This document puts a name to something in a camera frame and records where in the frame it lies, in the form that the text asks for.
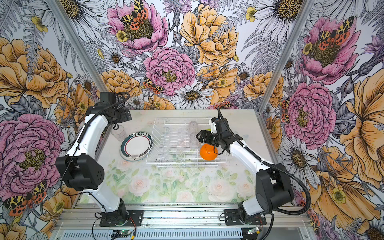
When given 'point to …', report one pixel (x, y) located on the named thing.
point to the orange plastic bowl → (207, 151)
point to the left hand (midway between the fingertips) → (121, 122)
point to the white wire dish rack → (173, 143)
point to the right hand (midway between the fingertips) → (201, 141)
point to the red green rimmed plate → (136, 146)
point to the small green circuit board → (120, 233)
